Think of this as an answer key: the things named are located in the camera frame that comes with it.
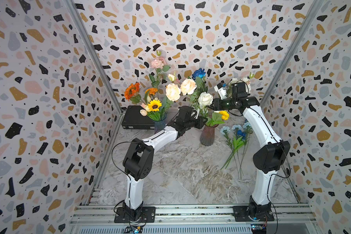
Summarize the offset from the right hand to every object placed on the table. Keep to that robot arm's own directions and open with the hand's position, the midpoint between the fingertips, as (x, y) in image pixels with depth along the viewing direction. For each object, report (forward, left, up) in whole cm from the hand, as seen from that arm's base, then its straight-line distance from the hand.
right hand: (209, 104), depth 83 cm
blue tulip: (+1, -25, -27) cm, 37 cm away
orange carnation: (+5, +33, +6) cm, 34 cm away
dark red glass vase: (-7, -1, -21) cm, 23 cm away
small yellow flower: (-6, -9, -2) cm, 11 cm away
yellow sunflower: (-3, +30, +3) cm, 31 cm away
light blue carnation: (+3, -14, -28) cm, 31 cm away
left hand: (-4, 0, -7) cm, 8 cm away
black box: (+8, +53, -21) cm, 57 cm away
